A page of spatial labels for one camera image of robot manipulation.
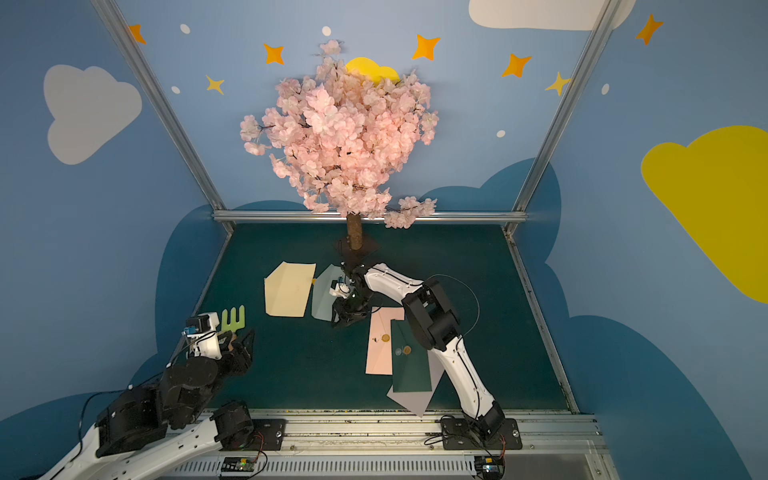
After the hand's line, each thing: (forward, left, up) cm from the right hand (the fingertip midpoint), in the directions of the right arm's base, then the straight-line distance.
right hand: (343, 321), depth 93 cm
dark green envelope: (-10, -22, -2) cm, 24 cm away
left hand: (-15, +17, +23) cm, 32 cm away
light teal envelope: (+8, +9, -2) cm, 12 cm away
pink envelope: (-6, -12, -2) cm, 13 cm away
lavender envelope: (-21, -24, -3) cm, 32 cm away
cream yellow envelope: (+11, +21, -1) cm, 24 cm away
